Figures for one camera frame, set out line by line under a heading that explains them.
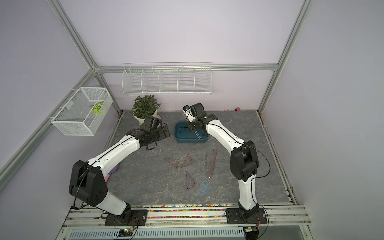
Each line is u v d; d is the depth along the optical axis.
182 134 1.05
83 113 0.83
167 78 0.99
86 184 0.43
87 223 0.73
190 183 0.85
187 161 0.94
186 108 0.80
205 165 0.91
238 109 1.24
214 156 0.96
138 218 0.77
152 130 0.68
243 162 0.50
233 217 0.74
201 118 0.66
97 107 0.81
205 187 0.83
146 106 0.99
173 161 0.94
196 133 0.91
